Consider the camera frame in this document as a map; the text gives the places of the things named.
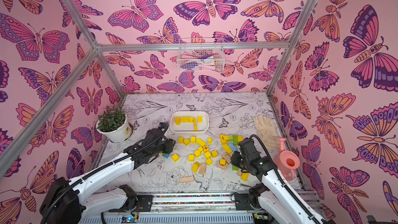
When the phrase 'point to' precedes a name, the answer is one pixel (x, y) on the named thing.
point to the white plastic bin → (188, 127)
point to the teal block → (166, 155)
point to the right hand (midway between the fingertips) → (232, 157)
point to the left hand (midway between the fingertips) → (174, 140)
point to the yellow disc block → (190, 119)
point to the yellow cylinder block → (177, 120)
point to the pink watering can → (286, 161)
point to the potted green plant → (113, 123)
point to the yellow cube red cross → (205, 148)
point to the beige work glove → (267, 130)
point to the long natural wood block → (186, 179)
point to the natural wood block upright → (202, 168)
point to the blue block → (234, 148)
